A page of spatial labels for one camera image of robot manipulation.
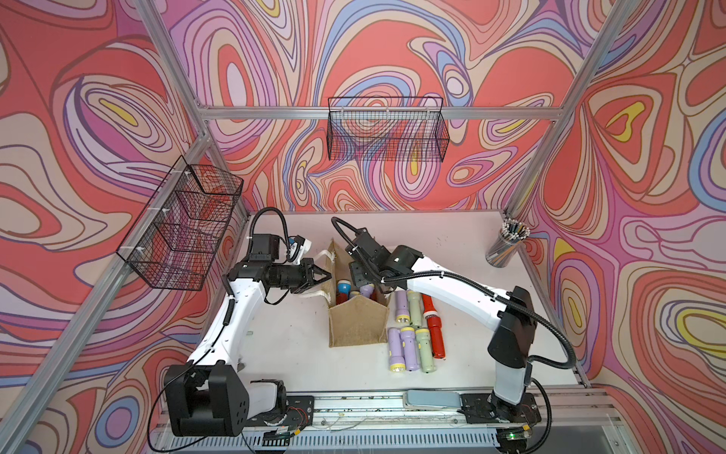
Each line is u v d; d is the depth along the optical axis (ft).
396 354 2.63
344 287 3.06
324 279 2.44
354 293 3.03
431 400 2.57
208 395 1.29
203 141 2.99
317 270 2.41
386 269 1.83
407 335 2.75
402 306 2.91
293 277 2.23
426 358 2.62
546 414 2.31
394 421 2.39
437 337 2.76
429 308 2.84
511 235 2.97
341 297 2.89
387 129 3.15
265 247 2.07
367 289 2.90
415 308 2.91
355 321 2.53
